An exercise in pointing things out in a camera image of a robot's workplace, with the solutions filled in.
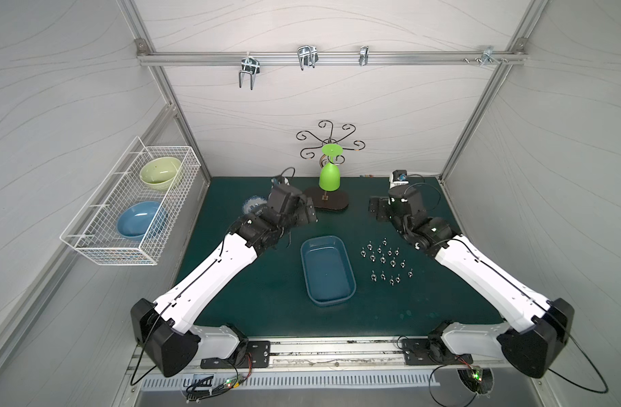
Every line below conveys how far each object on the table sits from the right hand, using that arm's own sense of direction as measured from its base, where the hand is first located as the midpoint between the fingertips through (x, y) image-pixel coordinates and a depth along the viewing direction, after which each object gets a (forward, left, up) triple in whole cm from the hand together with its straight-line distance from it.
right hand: (387, 197), depth 76 cm
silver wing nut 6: (-8, -7, -29) cm, 31 cm away
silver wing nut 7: (-8, -10, -28) cm, 31 cm away
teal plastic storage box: (-12, +18, -28) cm, 35 cm away
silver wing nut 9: (-15, -5, -29) cm, 33 cm away
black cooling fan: (-42, -27, -31) cm, 59 cm away
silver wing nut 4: (-7, +1, -28) cm, 28 cm away
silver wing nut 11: (-2, +2, -27) cm, 28 cm away
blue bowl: (-15, +68, +6) cm, 70 cm away
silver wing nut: (-3, -2, -28) cm, 28 cm away
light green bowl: (+1, +69, +7) cm, 69 cm away
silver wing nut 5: (-7, -3, -28) cm, 29 cm away
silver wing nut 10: (-14, -7, -28) cm, 32 cm away
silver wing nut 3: (-4, -8, -28) cm, 30 cm away
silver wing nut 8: (-14, -2, -28) cm, 31 cm away
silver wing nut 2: (-4, -6, -29) cm, 29 cm away
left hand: (-5, +26, -1) cm, 26 cm away
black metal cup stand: (+23, +18, -27) cm, 39 cm away
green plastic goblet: (+15, +18, -6) cm, 24 cm away
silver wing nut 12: (-14, +1, -27) cm, 31 cm away
